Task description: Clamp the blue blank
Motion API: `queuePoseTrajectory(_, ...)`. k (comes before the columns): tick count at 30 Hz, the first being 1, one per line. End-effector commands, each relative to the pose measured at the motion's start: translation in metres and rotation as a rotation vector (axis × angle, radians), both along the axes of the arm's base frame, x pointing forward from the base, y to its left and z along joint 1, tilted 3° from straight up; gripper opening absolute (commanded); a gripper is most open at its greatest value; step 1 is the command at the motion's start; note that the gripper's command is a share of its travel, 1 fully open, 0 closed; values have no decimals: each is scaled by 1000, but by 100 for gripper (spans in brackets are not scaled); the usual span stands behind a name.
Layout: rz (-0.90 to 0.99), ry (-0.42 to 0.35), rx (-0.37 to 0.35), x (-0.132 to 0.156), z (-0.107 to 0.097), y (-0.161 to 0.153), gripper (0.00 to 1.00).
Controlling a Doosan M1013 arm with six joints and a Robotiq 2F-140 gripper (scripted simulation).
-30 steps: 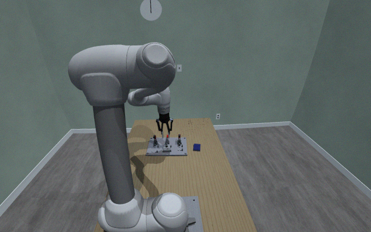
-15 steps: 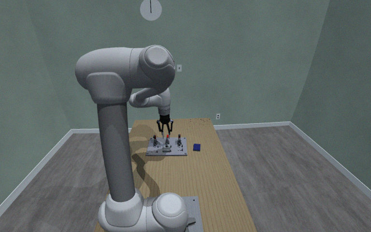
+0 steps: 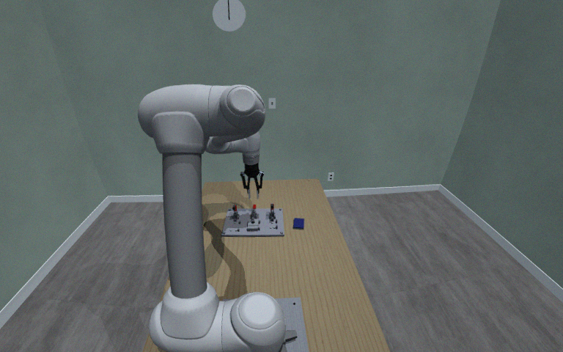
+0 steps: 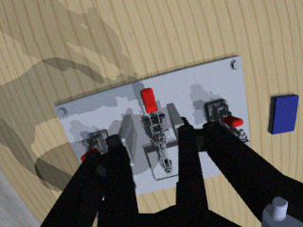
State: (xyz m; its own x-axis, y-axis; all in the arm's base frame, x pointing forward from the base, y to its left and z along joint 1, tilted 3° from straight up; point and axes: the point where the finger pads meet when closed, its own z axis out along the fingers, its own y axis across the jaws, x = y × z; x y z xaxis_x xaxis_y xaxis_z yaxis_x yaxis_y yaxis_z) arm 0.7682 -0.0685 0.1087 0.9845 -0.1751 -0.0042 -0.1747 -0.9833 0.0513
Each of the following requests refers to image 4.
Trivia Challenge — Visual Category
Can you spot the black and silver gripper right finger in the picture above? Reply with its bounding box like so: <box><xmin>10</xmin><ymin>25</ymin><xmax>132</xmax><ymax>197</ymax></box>
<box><xmin>167</xmin><ymin>102</ymin><xmax>303</xmax><ymax>227</ymax></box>

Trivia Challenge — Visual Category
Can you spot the blue rectangular block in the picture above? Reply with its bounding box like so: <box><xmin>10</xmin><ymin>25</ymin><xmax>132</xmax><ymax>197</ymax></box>
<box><xmin>269</xmin><ymin>94</ymin><xmax>299</xmax><ymax>134</ymax></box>

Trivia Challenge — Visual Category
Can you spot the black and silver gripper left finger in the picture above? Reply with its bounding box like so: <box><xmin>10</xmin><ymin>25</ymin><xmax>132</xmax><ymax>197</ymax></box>
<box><xmin>40</xmin><ymin>114</ymin><xmax>139</xmax><ymax>227</ymax></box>

